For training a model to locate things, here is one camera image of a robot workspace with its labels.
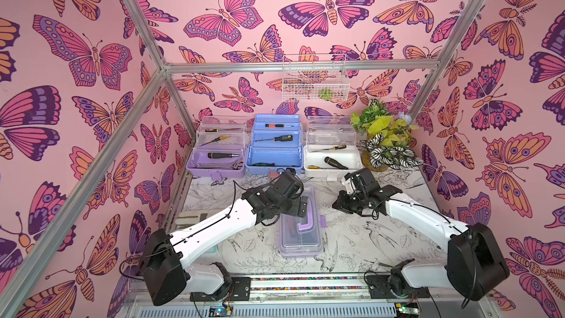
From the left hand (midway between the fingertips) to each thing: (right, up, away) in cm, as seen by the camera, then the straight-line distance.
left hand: (298, 201), depth 78 cm
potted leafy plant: (+35, +21, +7) cm, 42 cm away
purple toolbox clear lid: (+1, -13, 0) cm, 13 cm away
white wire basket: (+8, +50, +17) cm, 53 cm away
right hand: (+14, -2, +7) cm, 16 cm away
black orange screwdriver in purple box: (-37, +16, +31) cm, 51 cm away
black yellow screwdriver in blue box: (-5, +24, +28) cm, 37 cm away
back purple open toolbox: (-38, +19, +31) cm, 53 cm away
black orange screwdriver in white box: (+17, +13, +28) cm, 35 cm away
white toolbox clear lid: (+17, +27, +29) cm, 43 cm away
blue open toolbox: (-9, +22, +29) cm, 37 cm away
